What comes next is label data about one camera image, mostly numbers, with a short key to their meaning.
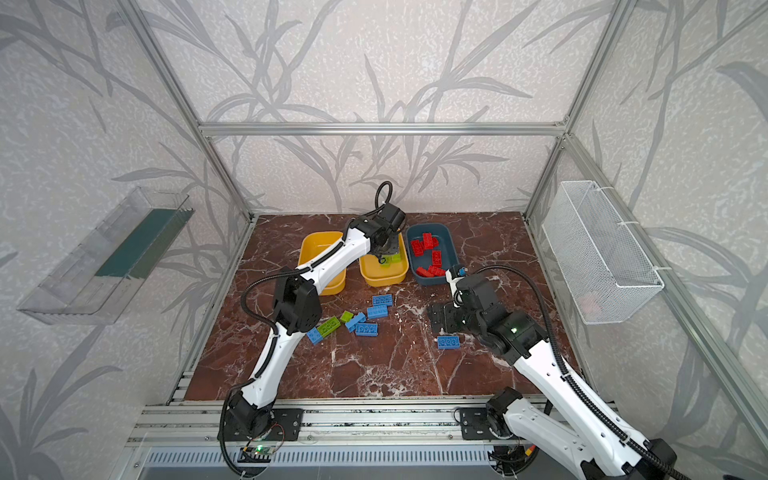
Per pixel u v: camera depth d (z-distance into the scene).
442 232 1.09
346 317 0.91
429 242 1.08
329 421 0.75
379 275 1.00
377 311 0.92
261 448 0.71
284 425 0.73
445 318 0.64
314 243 1.06
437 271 1.02
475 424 0.74
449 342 0.87
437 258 1.05
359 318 0.91
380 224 0.72
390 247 0.89
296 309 0.61
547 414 0.57
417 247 1.08
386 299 0.96
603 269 0.62
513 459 0.73
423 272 1.01
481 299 0.53
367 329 0.89
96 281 0.65
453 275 0.65
